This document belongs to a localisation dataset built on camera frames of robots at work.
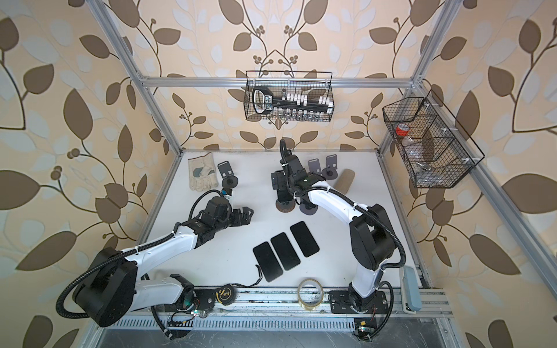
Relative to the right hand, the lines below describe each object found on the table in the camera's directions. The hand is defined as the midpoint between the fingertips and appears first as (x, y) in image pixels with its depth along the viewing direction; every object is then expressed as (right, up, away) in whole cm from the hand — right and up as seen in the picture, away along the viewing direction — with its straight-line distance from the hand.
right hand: (284, 176), depth 90 cm
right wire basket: (+53, +9, -17) cm, 56 cm away
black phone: (+8, -27, -1) cm, 28 cm away
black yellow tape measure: (-20, -41, -17) cm, 48 cm away
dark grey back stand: (-28, -2, +19) cm, 34 cm away
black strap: (-17, -39, -12) cm, 44 cm away
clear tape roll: (+9, -42, -13) cm, 45 cm away
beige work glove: (-42, +1, +18) cm, 46 cm away
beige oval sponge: (+29, -3, +14) cm, 33 cm away
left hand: (-17, -14, -3) cm, 22 cm away
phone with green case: (0, -30, -5) cm, 30 cm away
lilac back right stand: (+11, -16, +6) cm, 21 cm away
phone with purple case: (-6, -33, -7) cm, 35 cm away
